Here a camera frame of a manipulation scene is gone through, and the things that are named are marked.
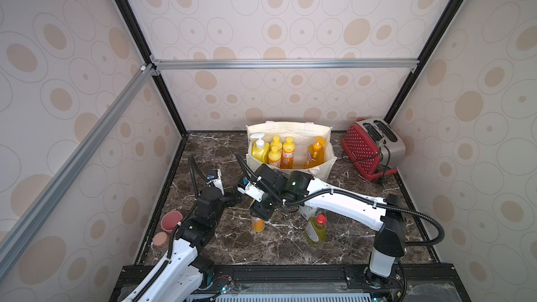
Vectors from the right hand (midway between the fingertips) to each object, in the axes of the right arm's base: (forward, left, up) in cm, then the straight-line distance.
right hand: (261, 202), depth 75 cm
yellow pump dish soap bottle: (+21, +2, +4) cm, 21 cm away
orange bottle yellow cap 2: (+19, -4, +2) cm, 20 cm away
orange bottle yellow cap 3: (+23, -10, 0) cm, 25 cm away
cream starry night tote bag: (+27, -16, +7) cm, 32 cm away
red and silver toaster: (+28, -47, 0) cm, 55 cm away
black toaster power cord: (+23, -52, -1) cm, 57 cm away
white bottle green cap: (+1, -17, -9) cm, 20 cm away
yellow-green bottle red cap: (-7, -20, 0) cm, 21 cm away
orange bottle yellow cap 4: (-4, +2, -11) cm, 12 cm away
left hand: (+7, +10, +2) cm, 13 cm away
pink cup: (-6, +34, -6) cm, 35 cm away
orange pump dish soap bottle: (+24, -21, 0) cm, 32 cm away
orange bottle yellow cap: (+24, -5, +5) cm, 25 cm away
